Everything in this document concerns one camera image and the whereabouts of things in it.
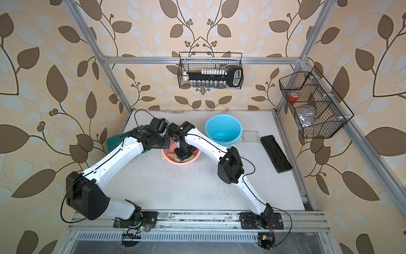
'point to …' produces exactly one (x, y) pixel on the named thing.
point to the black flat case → (275, 155)
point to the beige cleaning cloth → (177, 159)
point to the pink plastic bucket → (165, 152)
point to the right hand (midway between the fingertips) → (185, 157)
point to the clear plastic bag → (307, 121)
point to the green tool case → (113, 141)
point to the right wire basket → (319, 112)
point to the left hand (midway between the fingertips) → (163, 140)
